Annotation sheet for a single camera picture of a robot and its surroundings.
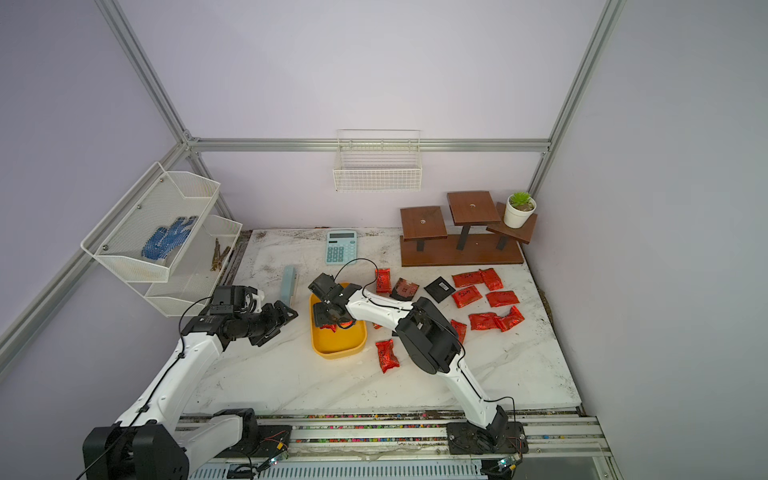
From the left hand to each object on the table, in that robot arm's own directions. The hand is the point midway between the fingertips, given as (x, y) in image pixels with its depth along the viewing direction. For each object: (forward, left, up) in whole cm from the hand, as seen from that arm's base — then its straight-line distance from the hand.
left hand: (289, 324), depth 82 cm
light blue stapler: (+20, +7, -8) cm, 23 cm away
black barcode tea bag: (+20, -46, -12) cm, 51 cm away
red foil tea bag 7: (+21, -26, -9) cm, 35 cm away
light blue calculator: (+37, -9, -8) cm, 39 cm away
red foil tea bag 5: (+7, -68, -9) cm, 69 cm away
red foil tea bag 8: (-6, -28, -9) cm, 30 cm away
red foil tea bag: (+23, -56, -10) cm, 61 cm away
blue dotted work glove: (+14, +31, +19) cm, 39 cm away
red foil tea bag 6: (+6, -58, -10) cm, 59 cm away
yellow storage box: (-2, -14, -7) cm, 16 cm away
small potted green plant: (+34, -69, +13) cm, 78 cm away
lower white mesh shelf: (+18, +33, +1) cm, 37 cm away
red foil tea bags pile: (+4, -11, -10) cm, 15 cm away
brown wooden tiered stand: (+36, -61, +5) cm, 71 cm away
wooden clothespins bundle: (+23, +28, +3) cm, 36 cm away
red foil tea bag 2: (+23, -65, -10) cm, 69 cm away
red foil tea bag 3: (+16, -55, -11) cm, 58 cm away
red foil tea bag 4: (+16, -67, -11) cm, 70 cm away
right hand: (+7, -8, -10) cm, 15 cm away
